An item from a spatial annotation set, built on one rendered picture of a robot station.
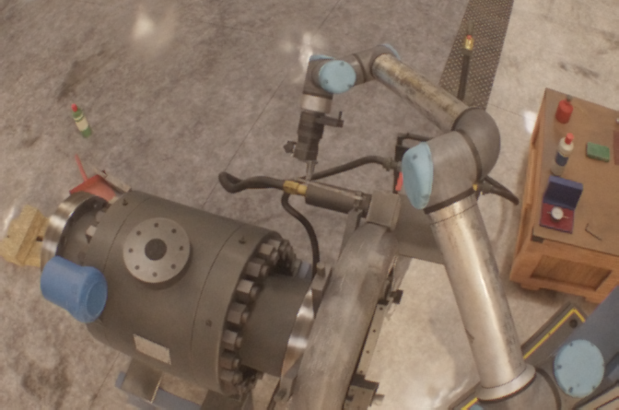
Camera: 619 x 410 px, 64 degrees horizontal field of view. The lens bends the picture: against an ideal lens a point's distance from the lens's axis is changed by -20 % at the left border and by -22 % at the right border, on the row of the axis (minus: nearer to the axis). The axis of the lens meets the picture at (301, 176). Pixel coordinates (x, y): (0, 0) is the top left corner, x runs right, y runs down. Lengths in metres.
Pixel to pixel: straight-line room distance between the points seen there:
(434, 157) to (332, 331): 0.54
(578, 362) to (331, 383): 0.65
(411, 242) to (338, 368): 1.28
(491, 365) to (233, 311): 0.76
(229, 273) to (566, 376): 0.98
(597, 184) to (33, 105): 3.24
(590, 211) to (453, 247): 1.31
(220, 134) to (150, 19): 1.18
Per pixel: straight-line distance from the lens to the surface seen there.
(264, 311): 1.74
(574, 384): 1.34
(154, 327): 1.74
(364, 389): 1.84
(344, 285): 1.52
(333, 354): 1.48
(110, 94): 3.52
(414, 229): 2.71
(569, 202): 2.38
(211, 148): 3.04
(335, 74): 1.63
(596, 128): 2.70
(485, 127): 1.24
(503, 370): 1.26
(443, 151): 1.17
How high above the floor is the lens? 2.37
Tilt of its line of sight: 56 degrees down
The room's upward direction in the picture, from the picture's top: 8 degrees counter-clockwise
